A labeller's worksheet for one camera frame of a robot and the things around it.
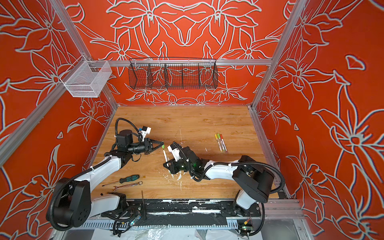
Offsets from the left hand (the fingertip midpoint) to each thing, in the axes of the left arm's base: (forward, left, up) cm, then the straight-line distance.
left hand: (162, 144), depth 78 cm
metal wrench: (-15, +12, -17) cm, 26 cm away
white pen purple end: (+11, -37, -16) cm, 41 cm away
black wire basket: (+48, -1, +13) cm, 50 cm away
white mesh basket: (+37, +53, +14) cm, 66 cm away
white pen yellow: (+10, -34, -16) cm, 39 cm away
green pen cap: (+18, -34, -16) cm, 42 cm away
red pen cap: (+18, -36, -16) cm, 43 cm away
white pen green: (+11, -35, -16) cm, 40 cm away
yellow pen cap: (+18, -32, -16) cm, 40 cm away
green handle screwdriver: (-14, +20, -16) cm, 29 cm away
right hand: (-9, 0, -7) cm, 11 cm away
